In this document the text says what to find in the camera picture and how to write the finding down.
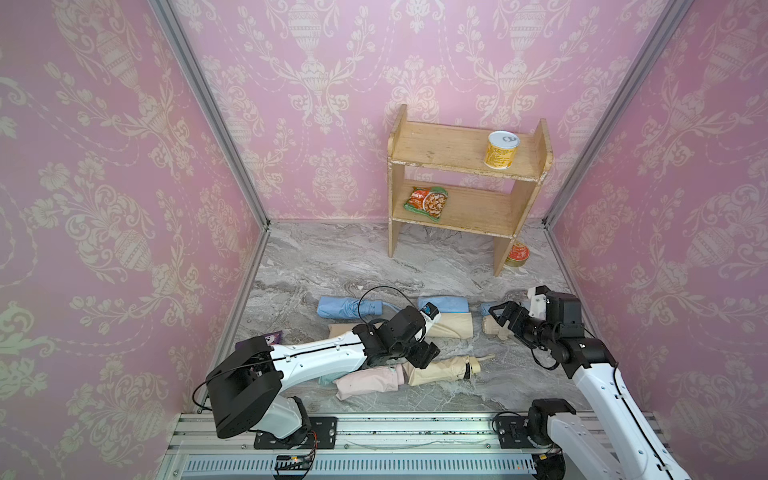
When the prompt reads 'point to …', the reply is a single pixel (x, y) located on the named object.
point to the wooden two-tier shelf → (474, 181)
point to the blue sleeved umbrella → (347, 308)
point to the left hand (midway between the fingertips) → (432, 348)
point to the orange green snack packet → (427, 200)
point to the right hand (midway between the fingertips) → (502, 315)
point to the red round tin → (517, 255)
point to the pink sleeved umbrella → (375, 380)
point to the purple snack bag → (274, 338)
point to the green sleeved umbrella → (328, 379)
